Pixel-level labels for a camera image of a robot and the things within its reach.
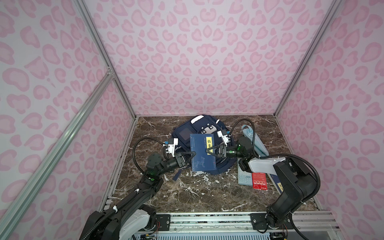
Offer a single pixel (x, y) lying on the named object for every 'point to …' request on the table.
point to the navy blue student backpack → (204, 125)
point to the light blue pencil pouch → (260, 148)
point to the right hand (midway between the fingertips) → (209, 152)
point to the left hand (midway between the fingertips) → (196, 153)
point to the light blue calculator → (244, 177)
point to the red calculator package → (259, 180)
